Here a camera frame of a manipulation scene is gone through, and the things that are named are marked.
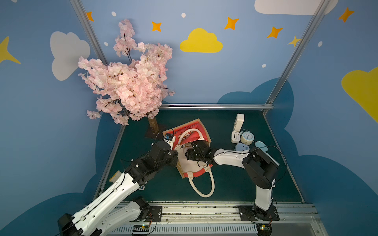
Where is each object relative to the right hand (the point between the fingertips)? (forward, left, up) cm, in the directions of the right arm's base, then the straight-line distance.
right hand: (189, 152), depth 94 cm
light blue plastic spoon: (+11, -51, -5) cm, 52 cm away
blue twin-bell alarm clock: (+14, -39, -1) cm, 42 cm away
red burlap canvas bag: (+1, +4, +16) cm, 16 cm away
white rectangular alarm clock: (+16, -32, -2) cm, 36 cm away
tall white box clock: (+23, -33, +7) cm, 41 cm away
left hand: (-9, +6, +18) cm, 21 cm away
